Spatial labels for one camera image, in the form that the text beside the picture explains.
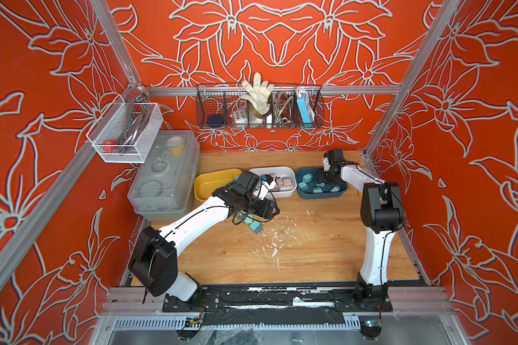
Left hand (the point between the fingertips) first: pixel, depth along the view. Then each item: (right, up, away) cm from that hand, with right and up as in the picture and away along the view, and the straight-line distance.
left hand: (274, 207), depth 79 cm
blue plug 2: (+25, +7, +23) cm, 35 cm away
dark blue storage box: (+19, +5, +22) cm, 30 cm away
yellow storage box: (-32, +7, +23) cm, 40 cm away
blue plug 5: (+31, +5, +20) cm, 37 cm away
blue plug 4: (+16, +7, +22) cm, 28 cm away
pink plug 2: (+8, +8, +24) cm, 27 cm away
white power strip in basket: (-14, +37, +13) cm, 42 cm away
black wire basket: (-19, +45, +21) cm, 53 cm away
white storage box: (+7, +10, +28) cm, 30 cm away
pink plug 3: (+5, +9, +24) cm, 26 cm away
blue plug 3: (+18, +10, +24) cm, 32 cm away
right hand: (+24, +11, +25) cm, 37 cm away
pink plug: (+3, +5, +23) cm, 24 cm away
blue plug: (-7, -10, +10) cm, 15 cm away
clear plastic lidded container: (-46, +9, +8) cm, 48 cm away
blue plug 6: (+23, +5, +21) cm, 31 cm away
